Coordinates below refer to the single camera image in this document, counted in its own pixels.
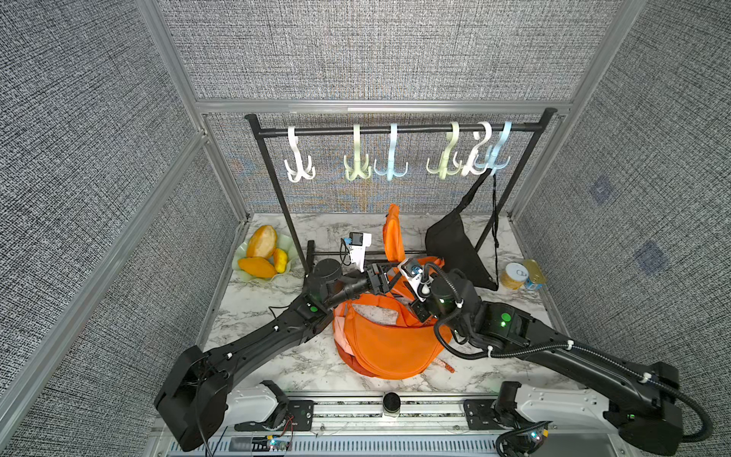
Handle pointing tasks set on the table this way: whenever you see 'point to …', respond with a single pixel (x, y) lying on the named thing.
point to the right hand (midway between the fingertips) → (409, 275)
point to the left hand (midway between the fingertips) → (407, 265)
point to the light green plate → (282, 243)
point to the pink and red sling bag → (345, 350)
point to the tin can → (514, 275)
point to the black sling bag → (451, 242)
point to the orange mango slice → (258, 267)
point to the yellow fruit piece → (280, 260)
